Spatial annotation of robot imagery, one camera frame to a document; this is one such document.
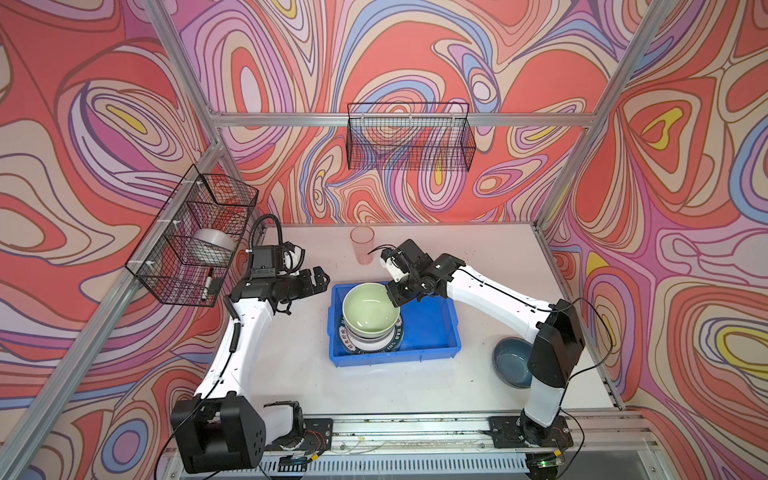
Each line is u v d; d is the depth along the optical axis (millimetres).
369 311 806
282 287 651
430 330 905
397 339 859
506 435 728
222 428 387
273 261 618
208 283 724
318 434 726
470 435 750
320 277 727
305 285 705
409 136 960
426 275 591
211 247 708
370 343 808
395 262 660
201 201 743
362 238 986
